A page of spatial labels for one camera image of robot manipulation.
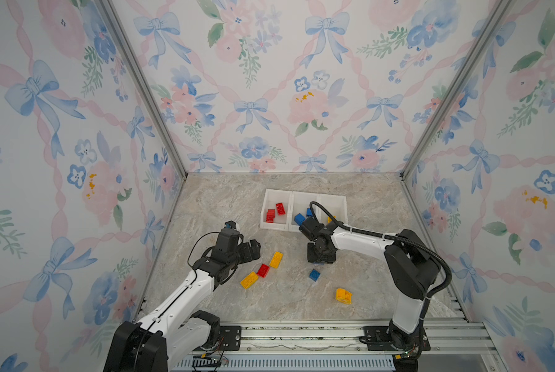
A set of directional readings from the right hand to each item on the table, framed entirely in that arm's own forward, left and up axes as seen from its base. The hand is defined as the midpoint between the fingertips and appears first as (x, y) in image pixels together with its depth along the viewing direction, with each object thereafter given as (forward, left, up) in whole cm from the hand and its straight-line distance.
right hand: (313, 258), depth 92 cm
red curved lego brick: (+23, +13, +2) cm, 27 cm away
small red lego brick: (+17, +18, +3) cm, 25 cm away
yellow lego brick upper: (-1, +15, +1) cm, 15 cm away
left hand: (0, +24, +10) cm, 26 cm away
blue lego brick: (+17, +5, +3) cm, 18 cm away
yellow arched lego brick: (-15, -9, +3) cm, 18 cm away
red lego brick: (+21, +17, +2) cm, 27 cm away
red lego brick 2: (-5, +19, +1) cm, 20 cm away
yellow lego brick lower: (-10, +24, +1) cm, 26 cm away
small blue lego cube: (-7, 0, +1) cm, 8 cm away
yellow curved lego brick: (-2, -2, +29) cm, 29 cm away
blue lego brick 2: (-3, -2, +1) cm, 3 cm away
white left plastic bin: (+27, +17, +5) cm, 33 cm away
